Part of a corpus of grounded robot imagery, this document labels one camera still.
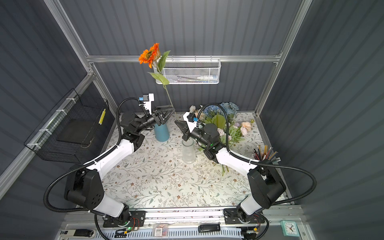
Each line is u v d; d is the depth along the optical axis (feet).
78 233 2.18
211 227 2.27
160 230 2.24
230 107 3.67
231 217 2.41
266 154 2.72
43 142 2.02
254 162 1.56
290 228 2.27
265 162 1.54
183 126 2.26
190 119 1.97
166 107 2.12
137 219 2.37
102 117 2.72
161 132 3.18
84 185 1.42
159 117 2.07
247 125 3.33
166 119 2.11
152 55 1.63
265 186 1.48
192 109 3.67
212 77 2.96
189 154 2.84
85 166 1.48
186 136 2.15
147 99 2.07
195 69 3.25
